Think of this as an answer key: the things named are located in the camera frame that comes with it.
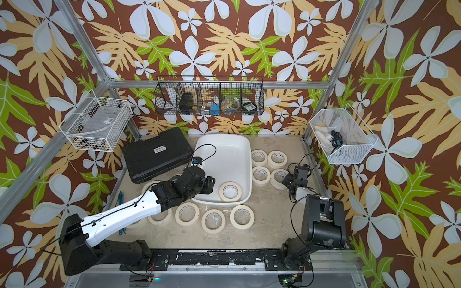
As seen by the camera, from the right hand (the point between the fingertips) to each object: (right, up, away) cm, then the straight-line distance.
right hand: (288, 177), depth 96 cm
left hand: (-40, +2, -19) cm, 44 cm away
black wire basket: (-45, +45, +1) cm, 64 cm away
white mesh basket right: (+21, +21, -13) cm, 32 cm away
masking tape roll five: (-3, +9, +12) cm, 15 cm away
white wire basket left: (-91, +27, -19) cm, 97 cm away
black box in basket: (-56, +41, +2) cm, 70 cm away
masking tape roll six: (-6, -1, +2) cm, 6 cm away
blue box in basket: (-40, +36, -3) cm, 54 cm away
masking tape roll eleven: (-32, -8, -2) cm, 33 cm away
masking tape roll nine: (-41, -22, -16) cm, 49 cm away
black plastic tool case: (-72, +13, +6) cm, 73 cm away
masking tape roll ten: (-15, -3, -1) cm, 16 cm away
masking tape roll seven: (-53, -20, -15) cm, 59 cm away
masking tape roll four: (-64, -18, -14) cm, 68 cm away
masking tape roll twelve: (-26, -18, -10) cm, 33 cm away
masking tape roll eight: (-14, +10, +11) cm, 21 cm away
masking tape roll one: (-77, -5, -3) cm, 77 cm away
